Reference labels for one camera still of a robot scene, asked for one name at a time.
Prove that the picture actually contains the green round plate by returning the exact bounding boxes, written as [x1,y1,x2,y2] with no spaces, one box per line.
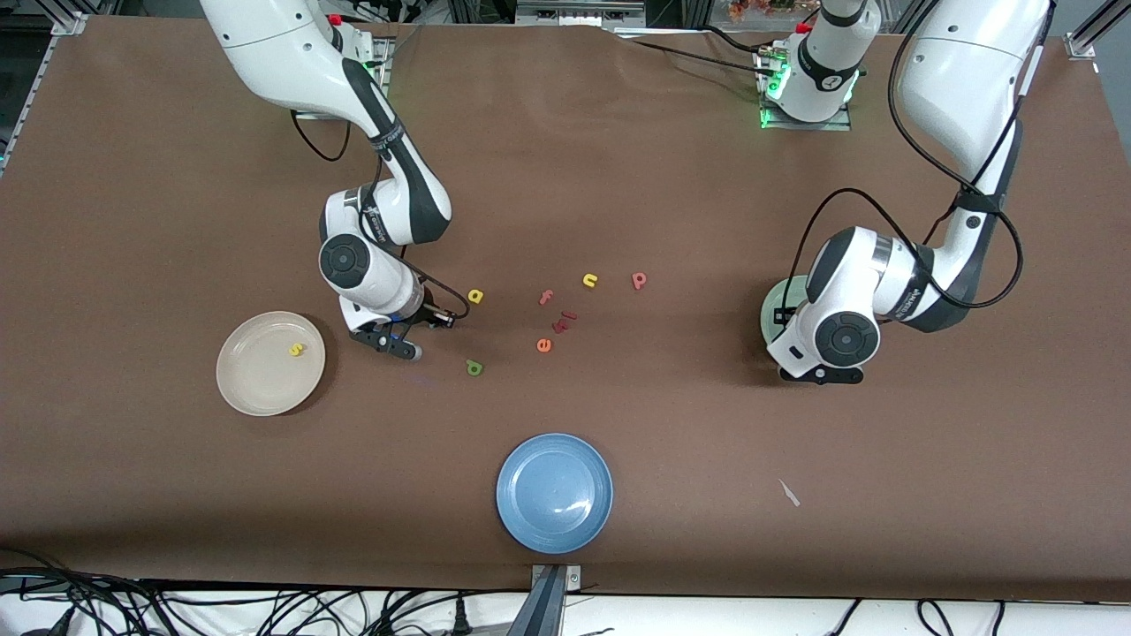
[760,275,810,350]

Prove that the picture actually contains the beige round plate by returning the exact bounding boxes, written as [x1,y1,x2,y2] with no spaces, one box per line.
[216,311,327,417]

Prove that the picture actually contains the blue round plate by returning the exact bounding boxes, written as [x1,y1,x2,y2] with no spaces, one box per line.
[496,433,614,556]

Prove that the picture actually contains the brown paper table cover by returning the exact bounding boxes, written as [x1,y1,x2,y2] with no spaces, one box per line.
[0,13,1131,603]

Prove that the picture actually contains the orange artificial flowers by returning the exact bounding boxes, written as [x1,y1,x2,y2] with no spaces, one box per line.
[726,0,818,20]

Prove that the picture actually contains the grey metal box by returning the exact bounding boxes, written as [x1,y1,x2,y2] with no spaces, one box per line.
[515,0,648,27]

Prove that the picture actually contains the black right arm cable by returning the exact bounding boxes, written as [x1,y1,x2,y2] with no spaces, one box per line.
[290,110,470,321]

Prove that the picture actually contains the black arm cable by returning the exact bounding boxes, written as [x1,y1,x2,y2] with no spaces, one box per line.
[789,0,1057,312]
[290,110,470,321]

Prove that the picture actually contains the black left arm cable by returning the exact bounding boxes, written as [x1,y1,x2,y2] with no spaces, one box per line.
[789,0,1057,312]

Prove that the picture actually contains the thin black base cable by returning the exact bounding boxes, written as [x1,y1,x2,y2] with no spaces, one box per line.
[702,25,771,56]
[632,40,771,76]

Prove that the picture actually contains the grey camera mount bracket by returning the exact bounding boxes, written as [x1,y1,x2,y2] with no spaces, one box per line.
[505,564,584,636]

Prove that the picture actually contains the aluminium frame rail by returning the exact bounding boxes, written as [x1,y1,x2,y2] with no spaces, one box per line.
[0,13,89,173]
[1065,0,1131,61]

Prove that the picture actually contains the black floor cable tangle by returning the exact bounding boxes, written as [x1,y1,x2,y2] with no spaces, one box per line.
[0,546,531,636]

